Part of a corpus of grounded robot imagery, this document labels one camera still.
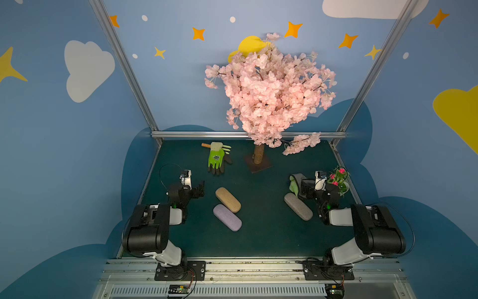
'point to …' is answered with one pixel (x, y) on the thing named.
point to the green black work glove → (217, 158)
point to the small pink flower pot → (340, 177)
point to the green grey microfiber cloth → (295, 180)
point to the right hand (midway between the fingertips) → (314, 179)
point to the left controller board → (178, 289)
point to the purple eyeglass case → (233, 222)
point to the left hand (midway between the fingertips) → (194, 178)
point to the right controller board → (335, 291)
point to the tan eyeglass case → (228, 199)
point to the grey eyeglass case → (298, 206)
